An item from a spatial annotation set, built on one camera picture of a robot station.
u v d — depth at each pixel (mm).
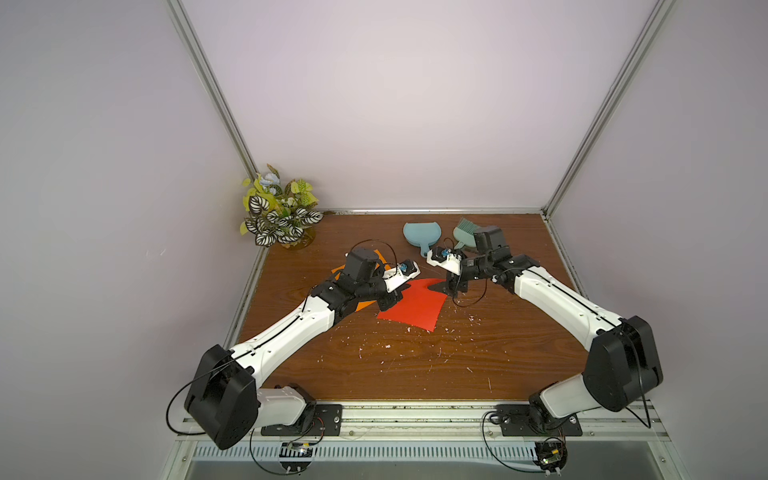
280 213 897
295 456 721
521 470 669
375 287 674
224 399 401
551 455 698
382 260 635
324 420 728
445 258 683
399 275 657
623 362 422
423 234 1112
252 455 643
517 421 725
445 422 745
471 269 705
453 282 710
